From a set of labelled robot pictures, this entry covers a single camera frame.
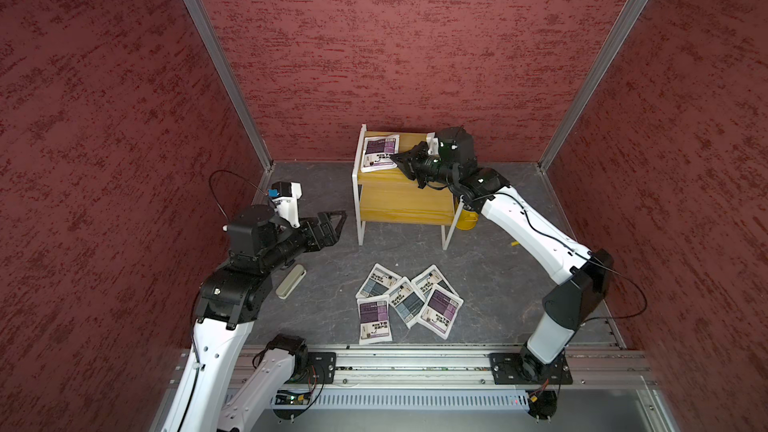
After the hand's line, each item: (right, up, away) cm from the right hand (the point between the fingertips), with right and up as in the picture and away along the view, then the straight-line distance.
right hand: (387, 162), depth 72 cm
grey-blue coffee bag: (-3, -35, +16) cm, 38 cm away
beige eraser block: (-29, -34, +13) cm, 46 cm away
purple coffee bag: (-4, -43, +9) cm, 44 cm away
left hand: (-12, -15, -8) cm, 21 cm away
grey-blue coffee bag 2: (+5, -39, +12) cm, 41 cm away
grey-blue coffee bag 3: (+12, -34, +15) cm, 39 cm away
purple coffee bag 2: (+15, -41, +10) cm, 45 cm away
